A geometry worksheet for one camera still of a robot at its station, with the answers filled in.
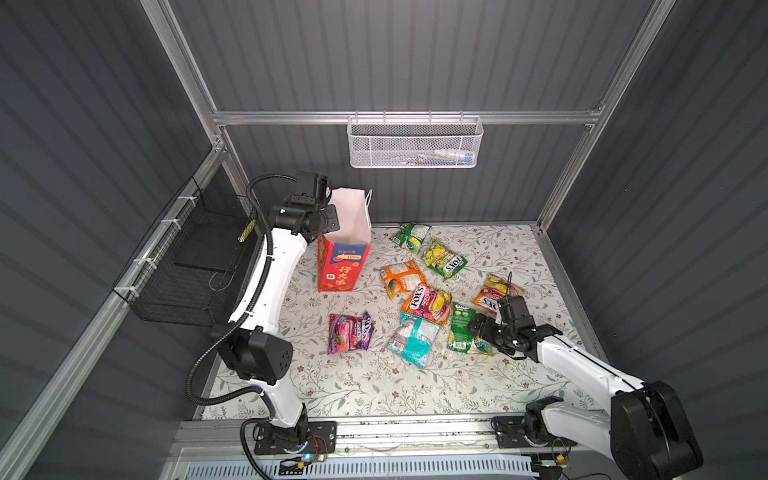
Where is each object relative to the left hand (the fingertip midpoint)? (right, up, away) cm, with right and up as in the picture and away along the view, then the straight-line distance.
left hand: (330, 219), depth 78 cm
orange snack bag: (+20, -18, +23) cm, 35 cm away
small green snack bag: (+24, -2, +34) cm, 41 cm away
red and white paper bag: (+3, -9, 0) cm, 10 cm away
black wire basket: (-33, -13, -4) cm, 36 cm away
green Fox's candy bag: (+37, -33, +12) cm, 51 cm away
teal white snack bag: (+23, -34, +9) cm, 42 cm away
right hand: (+44, -32, +10) cm, 55 cm away
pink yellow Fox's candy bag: (+29, -25, +16) cm, 41 cm away
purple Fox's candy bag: (+3, -33, +10) cm, 35 cm away
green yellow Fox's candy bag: (+34, -11, +27) cm, 45 cm away
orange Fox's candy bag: (+51, -21, +21) cm, 59 cm away
